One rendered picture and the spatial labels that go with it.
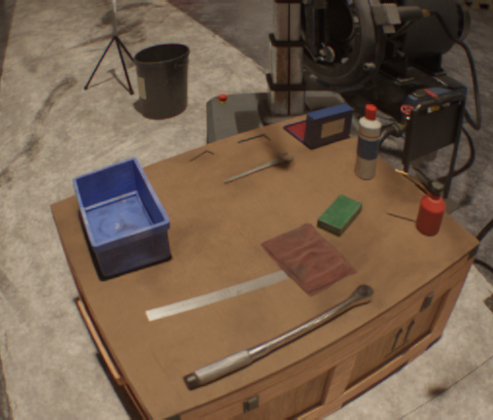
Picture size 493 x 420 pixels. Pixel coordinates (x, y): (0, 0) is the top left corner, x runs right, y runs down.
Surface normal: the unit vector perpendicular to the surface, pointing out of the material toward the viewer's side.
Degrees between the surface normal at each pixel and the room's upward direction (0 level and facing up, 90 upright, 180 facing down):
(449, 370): 0
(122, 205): 0
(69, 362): 0
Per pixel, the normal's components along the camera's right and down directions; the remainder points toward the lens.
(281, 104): 0.12, 0.63
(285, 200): 0.00, -0.77
